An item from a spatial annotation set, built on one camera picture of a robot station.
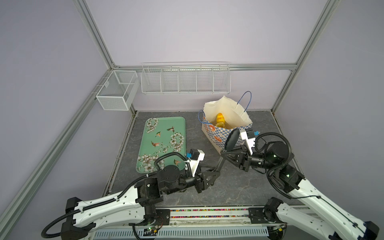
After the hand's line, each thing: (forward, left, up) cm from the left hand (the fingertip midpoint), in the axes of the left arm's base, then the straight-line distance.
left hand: (216, 175), depth 57 cm
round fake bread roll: (+41, -11, -21) cm, 47 cm away
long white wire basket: (+67, +11, -1) cm, 68 cm away
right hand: (+5, -2, +6) cm, 8 cm away
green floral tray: (+42, +31, -31) cm, 61 cm away
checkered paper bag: (+41, -19, -14) cm, 47 cm away
